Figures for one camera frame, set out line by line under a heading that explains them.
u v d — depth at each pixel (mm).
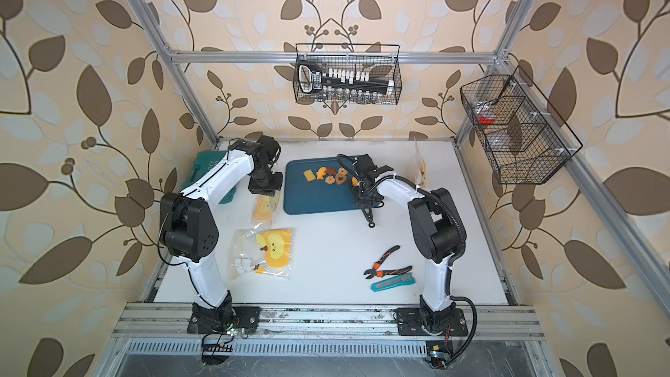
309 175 1073
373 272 825
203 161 1083
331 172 1077
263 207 964
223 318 659
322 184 1050
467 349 689
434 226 510
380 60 911
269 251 848
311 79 848
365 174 764
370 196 721
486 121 820
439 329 676
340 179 1050
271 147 771
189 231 496
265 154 695
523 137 745
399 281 808
